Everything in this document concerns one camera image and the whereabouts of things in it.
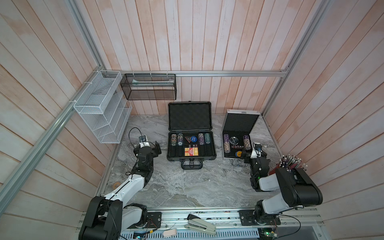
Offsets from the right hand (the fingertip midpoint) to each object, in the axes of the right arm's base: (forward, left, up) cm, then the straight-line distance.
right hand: (251, 146), depth 91 cm
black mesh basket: (+37, +67, +18) cm, 79 cm away
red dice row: (+5, +7, -7) cm, 11 cm away
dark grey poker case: (+23, +38, +2) cm, 45 cm away
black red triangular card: (+11, +40, -7) cm, 42 cm away
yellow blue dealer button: (-1, +6, -8) cm, 10 cm away
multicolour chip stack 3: (+9, +31, -4) cm, 33 cm away
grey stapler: (-40, +35, -7) cm, 54 cm away
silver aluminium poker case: (+14, +6, -5) cm, 17 cm away
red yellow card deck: (-1, +38, -5) cm, 38 cm away
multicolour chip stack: (+8, +50, -4) cm, 51 cm away
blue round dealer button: (+10, +36, -7) cm, 38 cm away
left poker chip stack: (+4, +14, -5) cm, 15 cm away
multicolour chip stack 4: (+9, +26, -4) cm, 28 cm away
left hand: (-3, +63, +5) cm, 63 cm away
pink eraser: (-45, +47, -6) cm, 65 cm away
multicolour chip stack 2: (+8, +46, -4) cm, 46 cm away
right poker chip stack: (+7, -1, -6) cm, 10 cm away
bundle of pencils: (-14, -15, +6) cm, 21 cm away
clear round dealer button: (+10, +8, -8) cm, 15 cm away
